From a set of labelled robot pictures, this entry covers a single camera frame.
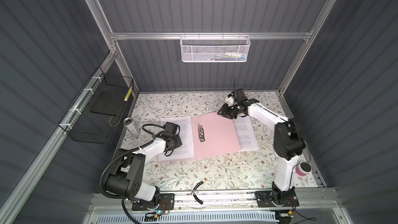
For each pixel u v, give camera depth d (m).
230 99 0.89
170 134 0.72
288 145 0.53
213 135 0.97
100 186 0.41
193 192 0.77
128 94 0.81
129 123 0.87
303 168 0.79
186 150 0.91
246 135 0.96
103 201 0.73
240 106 0.72
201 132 0.96
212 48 1.24
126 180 0.44
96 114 0.73
